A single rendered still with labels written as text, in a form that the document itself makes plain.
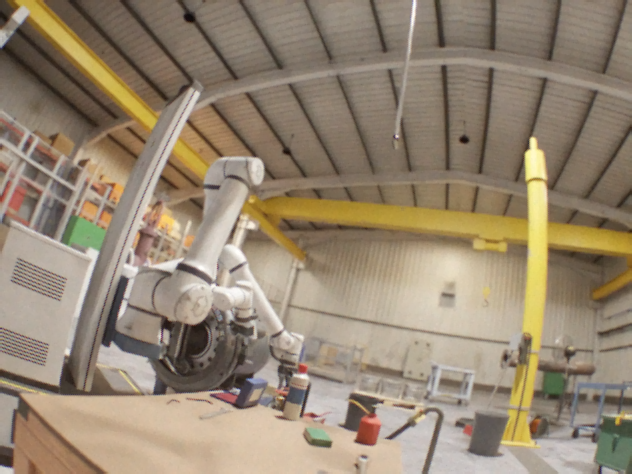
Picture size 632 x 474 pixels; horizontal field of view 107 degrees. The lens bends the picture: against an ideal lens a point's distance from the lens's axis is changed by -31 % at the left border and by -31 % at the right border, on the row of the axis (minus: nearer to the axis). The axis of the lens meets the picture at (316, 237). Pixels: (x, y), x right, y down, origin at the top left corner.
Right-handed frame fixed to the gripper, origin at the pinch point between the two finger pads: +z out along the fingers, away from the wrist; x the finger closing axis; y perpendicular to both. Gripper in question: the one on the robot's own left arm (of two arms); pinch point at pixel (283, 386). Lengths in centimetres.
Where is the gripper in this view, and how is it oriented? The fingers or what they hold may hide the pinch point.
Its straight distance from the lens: 212.9
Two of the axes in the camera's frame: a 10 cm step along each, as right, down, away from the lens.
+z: -2.4, 9.2, -3.0
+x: 6.5, 3.8, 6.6
